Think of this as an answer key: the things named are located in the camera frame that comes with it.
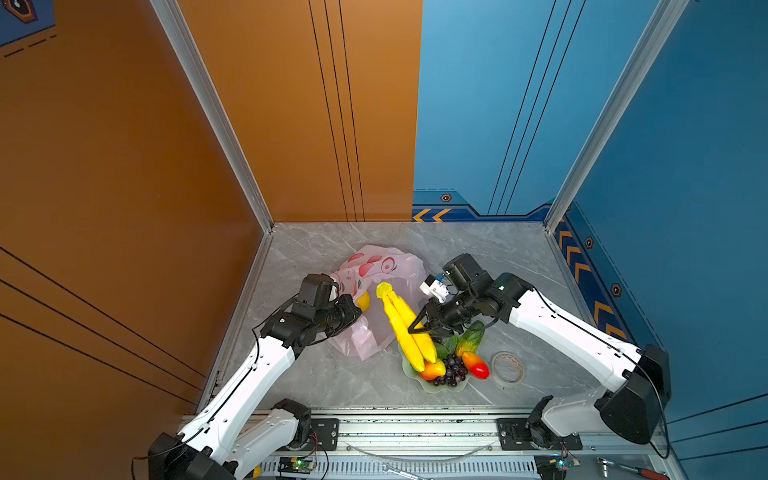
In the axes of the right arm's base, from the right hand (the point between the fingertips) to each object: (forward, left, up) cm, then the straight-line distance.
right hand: (416, 331), depth 69 cm
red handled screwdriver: (-24, -52, -21) cm, 61 cm away
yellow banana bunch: (-4, 0, +1) cm, 5 cm away
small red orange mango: (-4, -16, -12) cm, 21 cm away
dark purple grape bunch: (-5, -10, -13) cm, 17 cm away
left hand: (+9, +13, -4) cm, 16 cm away
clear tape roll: (0, -27, -22) cm, 35 cm away
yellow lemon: (+17, +15, -15) cm, 27 cm away
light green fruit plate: (-8, -5, -16) cm, 19 cm away
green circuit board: (-24, +29, -22) cm, 44 cm away
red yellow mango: (-6, -4, -10) cm, 12 cm away
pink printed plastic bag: (+20, +15, -3) cm, 25 cm away
